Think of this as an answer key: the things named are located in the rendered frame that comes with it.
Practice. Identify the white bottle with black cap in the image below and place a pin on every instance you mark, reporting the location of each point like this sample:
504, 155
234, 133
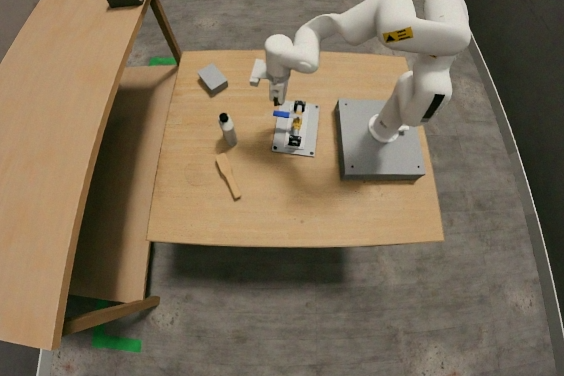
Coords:
227, 128

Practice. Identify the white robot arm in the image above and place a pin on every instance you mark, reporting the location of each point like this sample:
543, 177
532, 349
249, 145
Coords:
446, 33

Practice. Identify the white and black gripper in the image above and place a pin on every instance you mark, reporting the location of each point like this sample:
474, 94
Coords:
278, 92

